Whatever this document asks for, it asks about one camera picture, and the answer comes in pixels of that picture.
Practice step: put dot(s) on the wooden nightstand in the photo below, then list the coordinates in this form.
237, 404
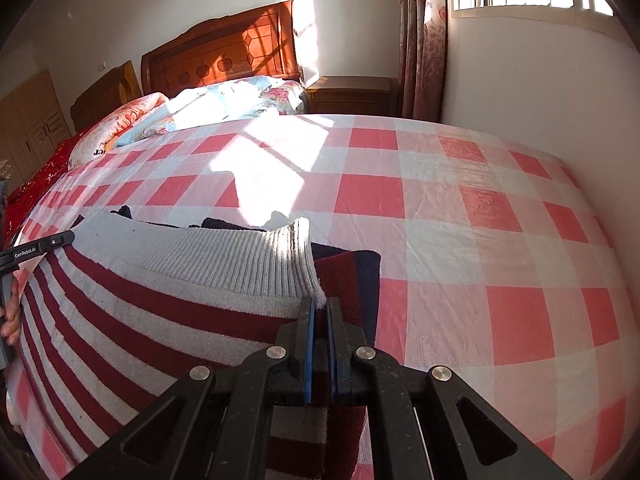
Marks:
350, 96

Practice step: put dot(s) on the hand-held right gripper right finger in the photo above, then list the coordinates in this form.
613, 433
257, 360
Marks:
334, 350

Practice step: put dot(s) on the red grey striped sweater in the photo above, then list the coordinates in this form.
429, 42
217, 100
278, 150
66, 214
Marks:
150, 290

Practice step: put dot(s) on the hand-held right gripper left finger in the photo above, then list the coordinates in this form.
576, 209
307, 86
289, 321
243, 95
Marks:
309, 350

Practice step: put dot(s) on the large carved wooden headboard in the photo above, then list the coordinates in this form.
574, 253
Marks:
225, 45

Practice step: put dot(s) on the pink floral curtain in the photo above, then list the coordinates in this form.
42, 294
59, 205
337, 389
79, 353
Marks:
422, 45

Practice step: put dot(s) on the person's left hand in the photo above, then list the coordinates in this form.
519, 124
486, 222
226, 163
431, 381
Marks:
12, 315

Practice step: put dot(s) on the floral quilt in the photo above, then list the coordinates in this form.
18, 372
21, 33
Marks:
235, 100

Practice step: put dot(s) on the red patterned blanket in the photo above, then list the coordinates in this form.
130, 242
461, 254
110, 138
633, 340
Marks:
45, 170

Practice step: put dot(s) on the small dark wooden headboard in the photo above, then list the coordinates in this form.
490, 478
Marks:
105, 95

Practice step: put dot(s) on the light wooden wardrobe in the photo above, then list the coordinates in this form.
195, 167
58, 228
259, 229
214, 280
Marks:
30, 125

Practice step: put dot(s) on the red white checked bed sheet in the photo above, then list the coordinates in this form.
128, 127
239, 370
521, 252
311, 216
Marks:
450, 260

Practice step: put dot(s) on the pink floral pillow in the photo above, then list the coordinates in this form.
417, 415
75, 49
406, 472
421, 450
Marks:
115, 127

